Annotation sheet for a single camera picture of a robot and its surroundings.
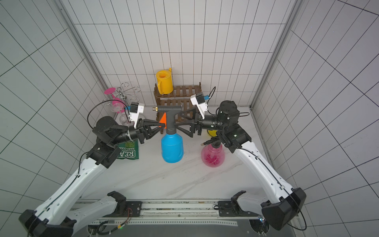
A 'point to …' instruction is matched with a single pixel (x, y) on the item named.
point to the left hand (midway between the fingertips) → (162, 127)
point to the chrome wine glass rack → (124, 94)
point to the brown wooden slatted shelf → (181, 96)
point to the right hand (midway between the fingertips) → (172, 123)
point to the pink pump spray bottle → (213, 154)
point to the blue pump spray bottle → (172, 148)
